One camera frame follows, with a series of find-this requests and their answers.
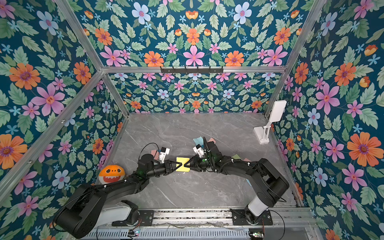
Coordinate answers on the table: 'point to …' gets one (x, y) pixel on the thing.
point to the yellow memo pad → (182, 160)
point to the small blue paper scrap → (248, 181)
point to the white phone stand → (262, 133)
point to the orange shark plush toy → (111, 173)
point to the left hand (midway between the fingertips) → (183, 165)
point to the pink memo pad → (153, 152)
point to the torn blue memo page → (199, 140)
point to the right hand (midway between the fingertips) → (188, 163)
